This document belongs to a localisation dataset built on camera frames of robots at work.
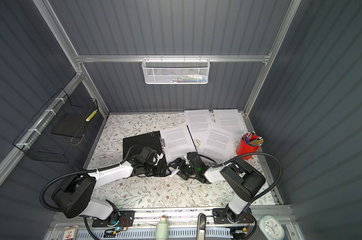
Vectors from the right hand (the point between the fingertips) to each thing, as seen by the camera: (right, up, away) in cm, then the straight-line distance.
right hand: (173, 169), depth 86 cm
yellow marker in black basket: (-45, +30, -5) cm, 55 cm away
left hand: (-4, -2, 0) cm, 5 cm away
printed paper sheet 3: (+18, +28, +29) cm, 44 cm away
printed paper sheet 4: (+42, +30, +30) cm, 60 cm away
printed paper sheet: (+1, +14, +16) cm, 21 cm away
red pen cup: (+46, +15, +3) cm, 48 cm away
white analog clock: (+47, -22, -18) cm, 55 cm away
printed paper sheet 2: (+29, +13, +16) cm, 36 cm away
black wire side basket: (-56, +22, -15) cm, 62 cm away
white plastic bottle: (-3, -20, -22) cm, 30 cm away
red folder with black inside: (-30, +12, +19) cm, 37 cm away
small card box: (-47, -25, -17) cm, 56 cm away
